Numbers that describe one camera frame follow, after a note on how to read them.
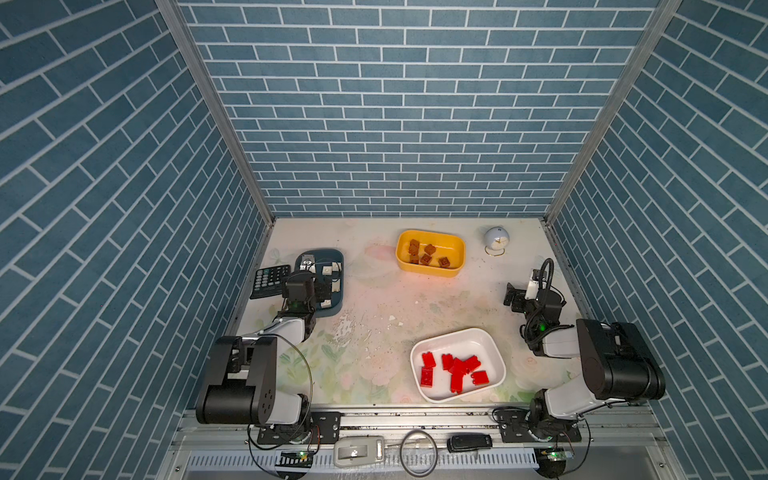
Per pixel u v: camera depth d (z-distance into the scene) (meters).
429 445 0.72
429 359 0.85
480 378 0.82
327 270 1.04
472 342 0.87
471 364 0.83
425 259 1.05
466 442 0.70
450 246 1.09
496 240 1.07
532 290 0.84
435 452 0.70
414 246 1.10
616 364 0.47
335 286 0.98
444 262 1.05
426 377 0.81
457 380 0.81
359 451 0.69
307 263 0.79
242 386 0.43
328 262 1.05
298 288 0.71
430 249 1.11
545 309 0.71
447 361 0.84
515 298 0.87
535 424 0.68
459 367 0.81
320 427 0.73
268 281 0.99
